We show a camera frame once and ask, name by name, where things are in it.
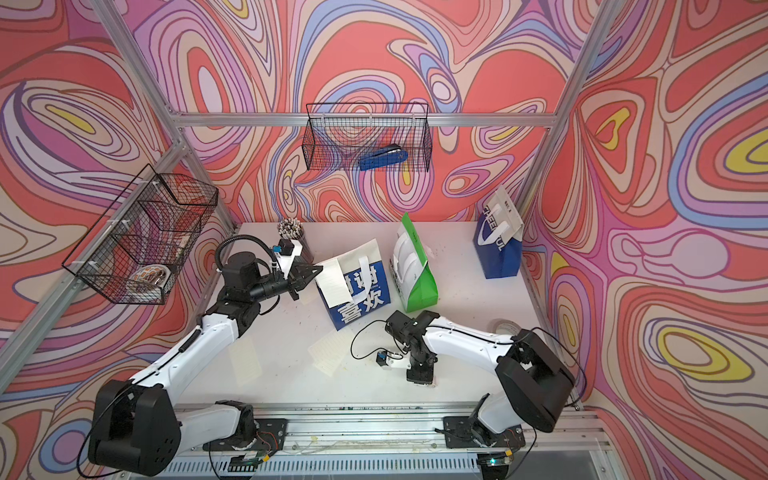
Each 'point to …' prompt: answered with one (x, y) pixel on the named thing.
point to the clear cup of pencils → (293, 229)
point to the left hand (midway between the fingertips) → (322, 270)
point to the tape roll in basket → (155, 274)
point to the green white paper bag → (411, 274)
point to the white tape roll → (503, 326)
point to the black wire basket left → (130, 254)
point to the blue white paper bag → (363, 273)
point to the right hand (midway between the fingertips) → (426, 379)
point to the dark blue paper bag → (498, 236)
